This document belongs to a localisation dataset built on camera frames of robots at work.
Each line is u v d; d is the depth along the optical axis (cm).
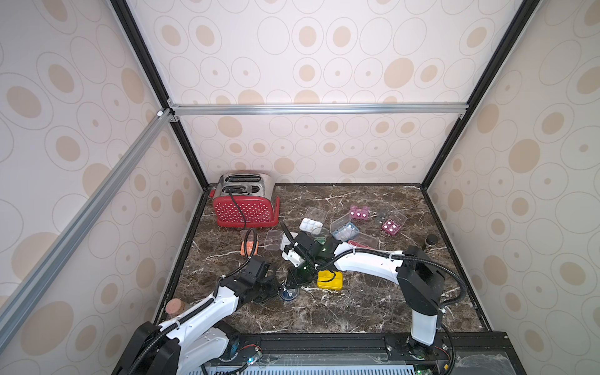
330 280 68
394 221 105
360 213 109
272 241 99
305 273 71
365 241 98
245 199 92
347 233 101
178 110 90
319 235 100
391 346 73
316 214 109
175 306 72
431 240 89
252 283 65
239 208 93
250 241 98
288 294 83
